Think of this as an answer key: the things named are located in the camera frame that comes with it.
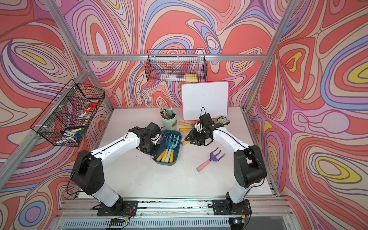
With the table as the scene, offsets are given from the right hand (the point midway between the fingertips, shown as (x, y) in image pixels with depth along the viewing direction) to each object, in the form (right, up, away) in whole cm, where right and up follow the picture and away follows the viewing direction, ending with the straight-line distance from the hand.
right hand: (188, 143), depth 86 cm
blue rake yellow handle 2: (-13, -1, +10) cm, 17 cm away
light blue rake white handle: (-10, -2, +7) cm, 12 cm away
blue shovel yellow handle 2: (-3, -1, +12) cm, 12 cm away
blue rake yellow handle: (-13, 0, +10) cm, 17 cm away
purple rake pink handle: (-17, +4, +2) cm, 17 cm away
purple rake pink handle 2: (+15, -10, +5) cm, 19 cm away
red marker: (-55, +20, -8) cm, 59 cm away
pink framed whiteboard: (+10, +30, +13) cm, 34 cm away
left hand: (-19, -6, -1) cm, 20 cm away
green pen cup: (-13, +14, +10) cm, 22 cm away
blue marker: (-59, +8, -16) cm, 62 cm away
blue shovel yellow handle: (-3, +11, +22) cm, 25 cm away
